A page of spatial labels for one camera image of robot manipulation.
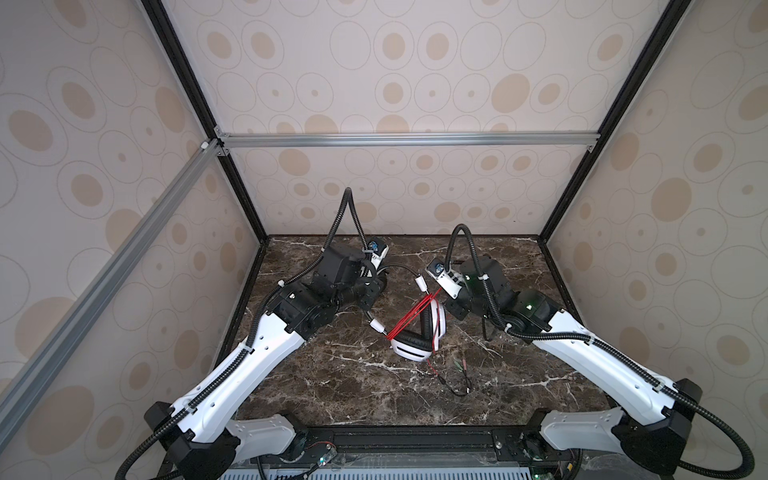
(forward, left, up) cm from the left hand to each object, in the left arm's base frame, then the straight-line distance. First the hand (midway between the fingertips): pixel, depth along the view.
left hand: (383, 274), depth 68 cm
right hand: (+2, -16, -6) cm, 17 cm away
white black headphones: (-15, -6, -5) cm, 17 cm away
